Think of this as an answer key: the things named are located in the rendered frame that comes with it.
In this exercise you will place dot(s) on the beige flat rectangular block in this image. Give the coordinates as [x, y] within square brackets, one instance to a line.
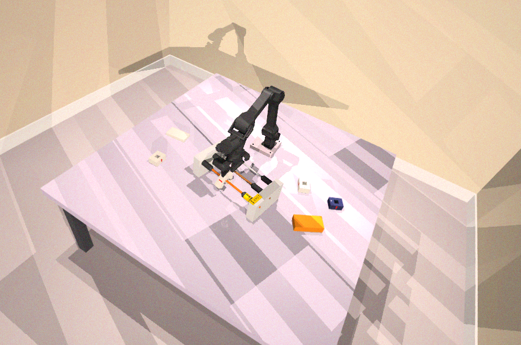
[178, 134]

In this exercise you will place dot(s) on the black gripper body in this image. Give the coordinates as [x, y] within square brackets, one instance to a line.
[237, 155]

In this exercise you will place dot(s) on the orange rectangular block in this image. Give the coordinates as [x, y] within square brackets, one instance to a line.
[308, 223]

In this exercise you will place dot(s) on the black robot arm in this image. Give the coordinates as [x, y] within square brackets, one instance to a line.
[245, 122]

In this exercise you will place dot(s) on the beige square block with square hole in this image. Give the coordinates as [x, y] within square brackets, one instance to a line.
[157, 158]

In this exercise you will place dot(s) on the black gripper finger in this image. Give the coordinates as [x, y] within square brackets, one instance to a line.
[223, 173]
[236, 165]

